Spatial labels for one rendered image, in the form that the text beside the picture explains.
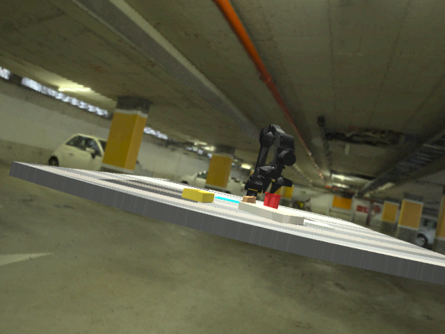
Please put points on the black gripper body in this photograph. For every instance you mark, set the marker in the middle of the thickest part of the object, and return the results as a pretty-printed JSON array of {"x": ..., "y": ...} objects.
[{"x": 278, "y": 179}]

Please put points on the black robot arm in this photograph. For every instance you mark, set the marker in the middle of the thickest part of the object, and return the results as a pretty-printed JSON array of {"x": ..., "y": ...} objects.
[{"x": 284, "y": 153}]

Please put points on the yellow rectangular block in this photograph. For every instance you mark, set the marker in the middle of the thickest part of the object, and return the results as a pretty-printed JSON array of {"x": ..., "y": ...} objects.
[{"x": 197, "y": 195}]

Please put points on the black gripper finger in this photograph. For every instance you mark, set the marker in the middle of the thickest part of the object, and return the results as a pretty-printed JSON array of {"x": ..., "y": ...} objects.
[
  {"x": 275, "y": 187},
  {"x": 266, "y": 183}
]

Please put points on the translucent red cup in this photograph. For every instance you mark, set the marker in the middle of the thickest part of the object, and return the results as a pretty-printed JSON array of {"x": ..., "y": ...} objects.
[{"x": 272, "y": 200}]

